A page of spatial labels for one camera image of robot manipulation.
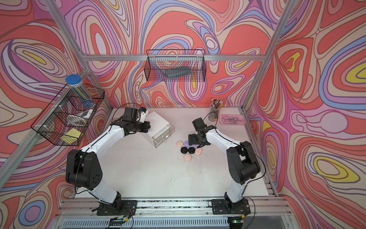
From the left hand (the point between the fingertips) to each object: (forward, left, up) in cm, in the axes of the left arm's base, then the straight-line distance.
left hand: (151, 126), depth 90 cm
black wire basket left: (-8, +42, +14) cm, 45 cm away
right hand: (-7, -30, -10) cm, 33 cm away
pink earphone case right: (-10, -31, -14) cm, 35 cm away
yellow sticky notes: (-20, +30, +17) cm, 40 cm away
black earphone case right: (-9, -27, -16) cm, 32 cm away
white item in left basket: (-6, +30, +17) cm, 35 cm away
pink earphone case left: (-5, -18, -14) cm, 23 cm away
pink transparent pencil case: (+17, -60, -14) cm, 64 cm away
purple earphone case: (-5, -23, -13) cm, 27 cm away
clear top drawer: (-3, -7, -6) cm, 10 cm away
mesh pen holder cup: (+19, -45, +1) cm, 49 cm away
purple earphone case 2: (-7, -29, -13) cm, 33 cm away
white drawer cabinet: (-3, -6, -1) cm, 6 cm away
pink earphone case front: (-15, -23, -14) cm, 31 cm away
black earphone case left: (-9, -21, -15) cm, 28 cm away
